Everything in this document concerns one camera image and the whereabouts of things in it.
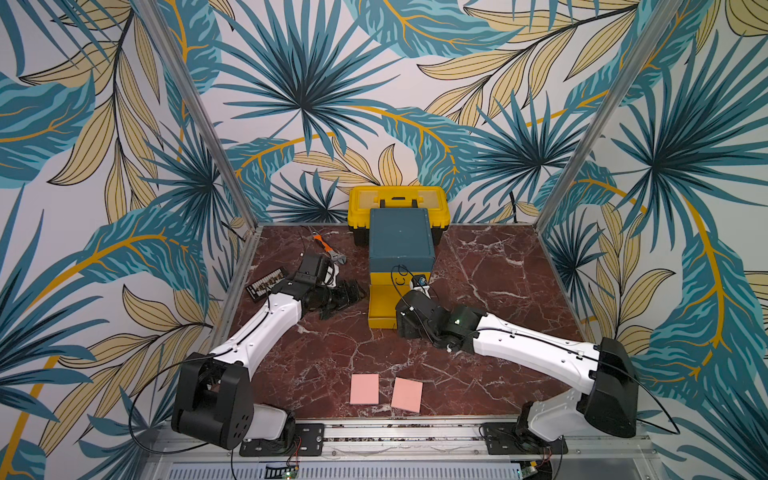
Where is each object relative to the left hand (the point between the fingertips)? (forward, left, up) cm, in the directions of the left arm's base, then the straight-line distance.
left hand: (356, 303), depth 83 cm
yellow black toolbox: (+40, +1, +3) cm, 40 cm away
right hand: (-5, -15, +1) cm, 15 cm away
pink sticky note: (-19, -3, -14) cm, 23 cm away
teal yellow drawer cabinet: (+13, -12, +9) cm, 20 cm away
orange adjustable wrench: (+27, +11, -13) cm, 32 cm away
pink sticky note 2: (-20, -15, -13) cm, 28 cm away
